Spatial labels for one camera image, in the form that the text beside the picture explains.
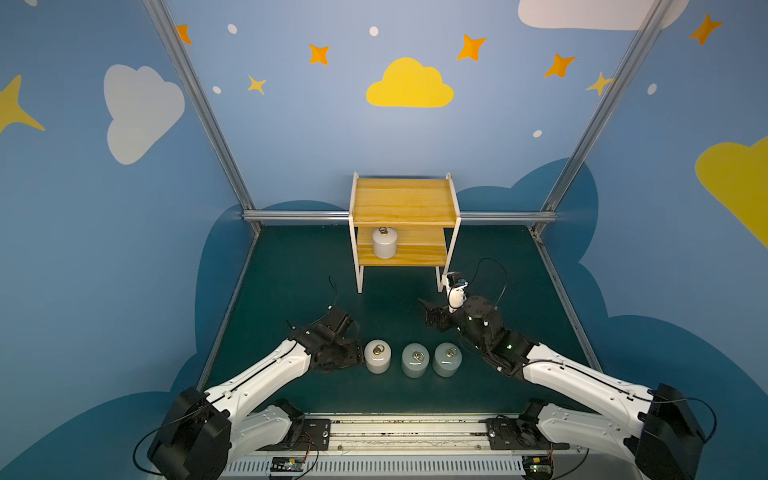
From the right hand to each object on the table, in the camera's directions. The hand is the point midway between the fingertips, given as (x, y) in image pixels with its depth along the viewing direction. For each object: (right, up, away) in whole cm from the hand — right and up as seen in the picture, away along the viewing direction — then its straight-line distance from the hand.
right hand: (438, 292), depth 79 cm
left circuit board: (-38, -41, -7) cm, 57 cm away
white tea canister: (-14, +14, +8) cm, 21 cm away
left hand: (-23, -18, +4) cm, 29 cm away
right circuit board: (+24, -43, -6) cm, 49 cm away
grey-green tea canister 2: (+3, -18, +1) cm, 19 cm away
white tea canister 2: (-16, -17, +1) cm, 24 cm away
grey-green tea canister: (-6, -18, 0) cm, 19 cm away
